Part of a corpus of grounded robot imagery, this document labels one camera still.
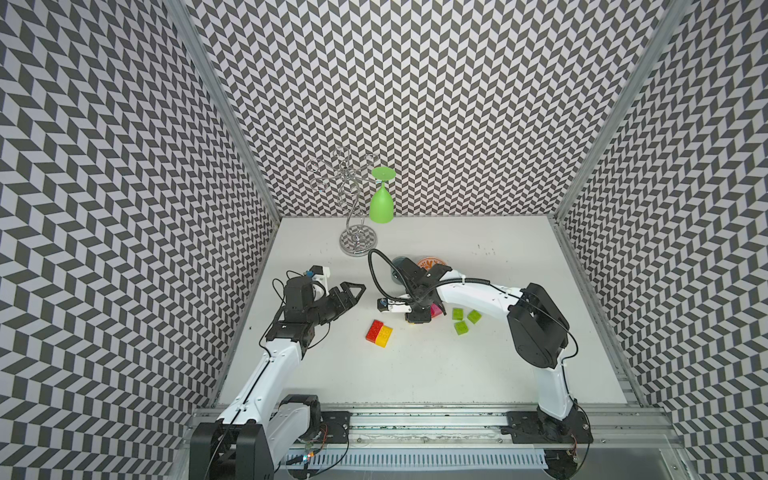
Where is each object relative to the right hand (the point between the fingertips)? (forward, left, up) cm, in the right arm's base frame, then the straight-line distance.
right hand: (413, 311), depth 90 cm
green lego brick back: (0, -14, -1) cm, 14 cm away
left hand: (0, +15, +11) cm, 19 cm away
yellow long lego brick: (-7, +9, -1) cm, 11 cm away
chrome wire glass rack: (+35, +22, -7) cm, 42 cm away
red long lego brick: (-6, +12, -1) cm, 13 cm away
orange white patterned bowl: (+18, -5, 0) cm, 19 cm away
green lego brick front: (-4, -14, -2) cm, 15 cm away
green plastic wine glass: (+26, +10, +20) cm, 34 cm away
